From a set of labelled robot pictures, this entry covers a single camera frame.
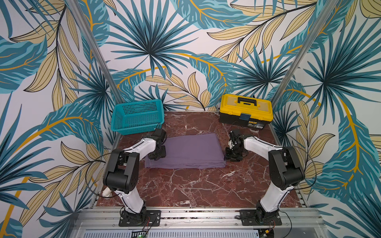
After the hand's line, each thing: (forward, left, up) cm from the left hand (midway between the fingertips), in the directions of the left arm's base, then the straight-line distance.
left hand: (158, 156), depth 93 cm
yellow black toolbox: (+28, -57, +14) cm, 65 cm away
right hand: (0, -44, -1) cm, 44 cm away
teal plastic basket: (+35, +22, -2) cm, 41 cm away
